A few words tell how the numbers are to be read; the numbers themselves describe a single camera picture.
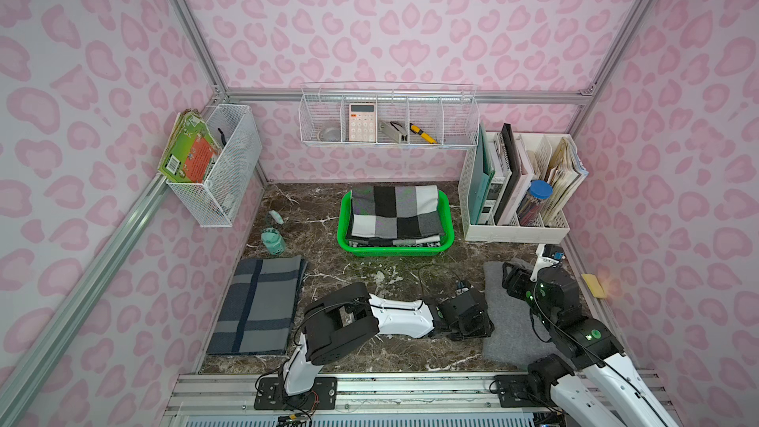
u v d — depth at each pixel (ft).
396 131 3.09
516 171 2.64
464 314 2.11
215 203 2.40
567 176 2.88
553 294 1.81
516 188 2.74
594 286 3.12
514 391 2.36
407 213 3.32
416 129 3.21
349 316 1.70
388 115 3.31
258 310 2.82
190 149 2.37
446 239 3.07
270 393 2.39
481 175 2.64
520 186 2.70
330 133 3.13
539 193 3.03
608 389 1.56
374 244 3.12
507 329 2.61
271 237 3.10
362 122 3.12
